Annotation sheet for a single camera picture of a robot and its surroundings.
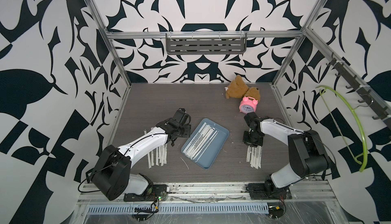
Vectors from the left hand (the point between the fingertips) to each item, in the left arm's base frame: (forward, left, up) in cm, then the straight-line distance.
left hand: (185, 126), depth 87 cm
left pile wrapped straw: (-13, +14, -8) cm, 20 cm away
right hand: (-7, -36, -9) cm, 38 cm away
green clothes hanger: (-26, -68, +15) cm, 75 cm away
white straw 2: (-7, -10, -8) cm, 14 cm away
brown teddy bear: (+28, -35, 0) cm, 45 cm away
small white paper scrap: (-17, 0, -9) cm, 20 cm away
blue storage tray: (-7, -11, -8) cm, 15 cm away
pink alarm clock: (+14, -40, 0) cm, 42 cm away
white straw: (-4, -6, -9) cm, 11 cm away
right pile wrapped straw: (-15, -38, -8) cm, 42 cm away
